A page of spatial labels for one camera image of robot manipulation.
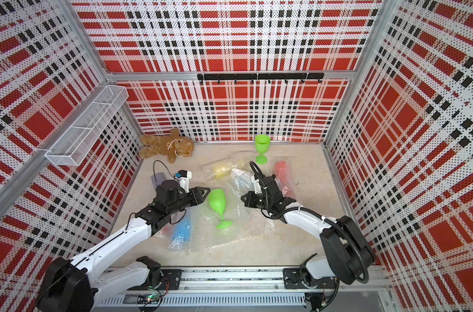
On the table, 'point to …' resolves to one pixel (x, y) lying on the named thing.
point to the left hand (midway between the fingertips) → (211, 191)
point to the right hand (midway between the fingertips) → (244, 198)
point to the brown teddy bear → (171, 145)
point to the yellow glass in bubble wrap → (222, 168)
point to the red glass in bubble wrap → (285, 177)
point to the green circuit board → (149, 299)
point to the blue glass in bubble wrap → (180, 236)
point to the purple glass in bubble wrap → (156, 179)
